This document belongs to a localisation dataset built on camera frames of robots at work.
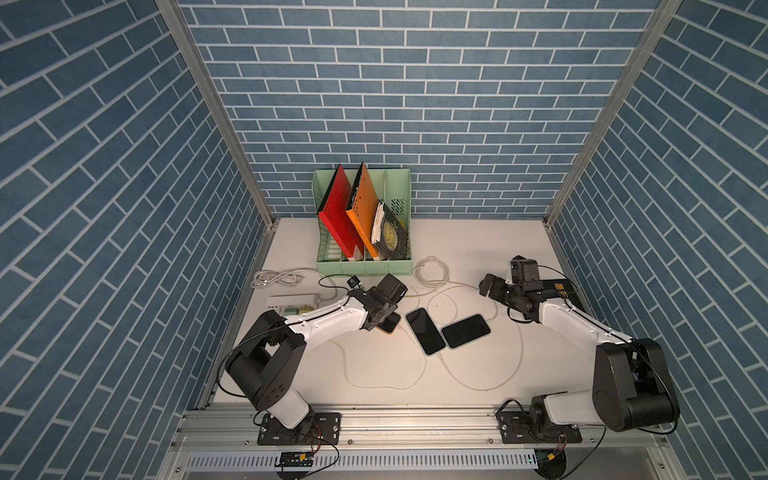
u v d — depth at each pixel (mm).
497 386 806
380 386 806
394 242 1010
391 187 1042
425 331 896
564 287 1012
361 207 882
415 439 728
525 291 693
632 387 428
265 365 438
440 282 1019
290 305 918
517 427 737
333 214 852
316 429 723
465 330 911
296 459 721
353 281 805
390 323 959
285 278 990
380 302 660
